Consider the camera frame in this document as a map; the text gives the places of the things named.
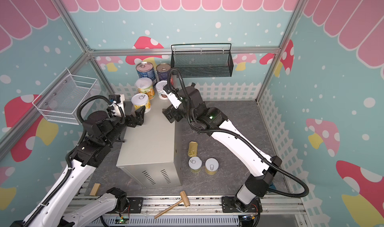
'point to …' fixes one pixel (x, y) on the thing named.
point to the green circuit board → (122, 220)
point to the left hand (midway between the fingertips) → (135, 108)
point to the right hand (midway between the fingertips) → (172, 101)
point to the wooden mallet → (185, 200)
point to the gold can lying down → (192, 149)
